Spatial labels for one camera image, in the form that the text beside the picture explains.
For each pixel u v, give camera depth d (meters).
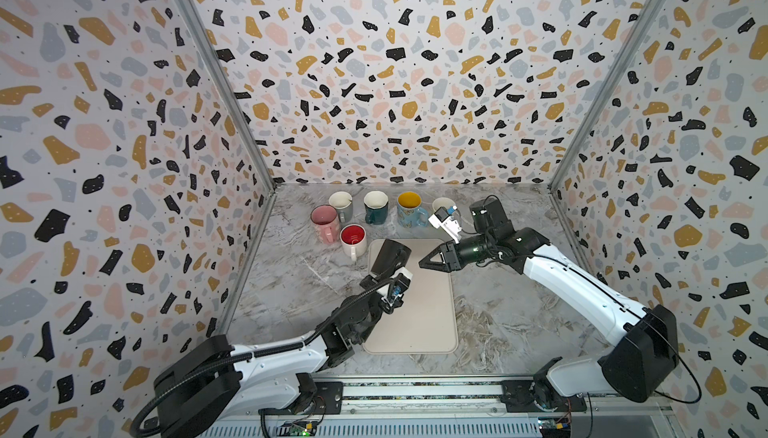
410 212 1.02
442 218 0.68
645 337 0.40
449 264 0.65
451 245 0.65
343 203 1.06
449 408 0.73
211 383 0.41
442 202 1.03
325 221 0.98
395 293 0.60
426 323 0.82
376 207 1.02
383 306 0.65
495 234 0.60
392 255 0.78
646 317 0.43
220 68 0.86
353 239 1.01
